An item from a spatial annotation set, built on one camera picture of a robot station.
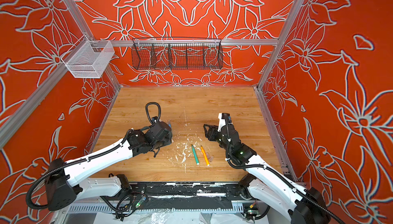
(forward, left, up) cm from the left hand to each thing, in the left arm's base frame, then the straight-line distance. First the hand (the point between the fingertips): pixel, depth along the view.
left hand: (171, 136), depth 78 cm
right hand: (+5, -17, +4) cm, 19 cm away
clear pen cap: (-5, -21, -13) cm, 26 cm away
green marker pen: (-4, -13, -14) cm, 19 cm away
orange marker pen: (-5, -18, -12) cm, 23 cm away
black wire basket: (+52, +3, +16) cm, 55 cm away
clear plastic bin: (+40, +56, +18) cm, 71 cm away
